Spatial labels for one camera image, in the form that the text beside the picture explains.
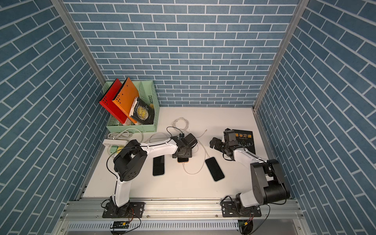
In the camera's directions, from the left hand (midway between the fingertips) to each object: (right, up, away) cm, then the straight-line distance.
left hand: (189, 155), depth 94 cm
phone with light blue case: (-18, -5, -5) cm, 20 cm away
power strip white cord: (-45, +13, +5) cm, 48 cm away
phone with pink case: (-4, -2, -3) cm, 5 cm away
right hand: (+18, +8, 0) cm, 20 cm away
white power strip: (-54, +8, +2) cm, 55 cm away
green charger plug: (-49, +4, 0) cm, 49 cm away
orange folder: (-42, +37, 0) cm, 56 cm away
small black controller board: (-33, -29, -22) cm, 49 cm away
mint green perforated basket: (-31, +45, +12) cm, 56 cm away
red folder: (-49, +34, -7) cm, 60 cm away
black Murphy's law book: (+39, +10, +7) cm, 41 cm away
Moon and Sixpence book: (-32, +29, +4) cm, 43 cm away
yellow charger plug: (-45, +5, 0) cm, 46 cm away
